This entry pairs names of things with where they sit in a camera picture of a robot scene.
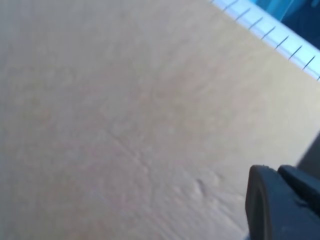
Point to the brown cardboard shoebox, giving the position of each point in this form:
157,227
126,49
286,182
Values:
139,119

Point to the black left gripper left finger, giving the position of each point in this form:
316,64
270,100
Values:
274,211

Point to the white grid tablecloth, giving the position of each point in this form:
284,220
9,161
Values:
289,44

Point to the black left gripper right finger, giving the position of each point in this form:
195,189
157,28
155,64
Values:
304,185

